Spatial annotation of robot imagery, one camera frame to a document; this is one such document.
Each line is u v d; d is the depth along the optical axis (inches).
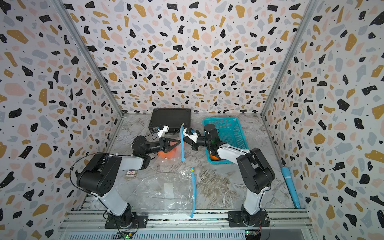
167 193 32.3
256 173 19.0
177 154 32.5
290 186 34.4
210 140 28.6
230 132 43.5
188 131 28.3
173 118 45.0
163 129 31.4
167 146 30.0
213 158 35.5
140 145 27.2
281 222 29.5
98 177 18.7
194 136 29.6
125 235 27.6
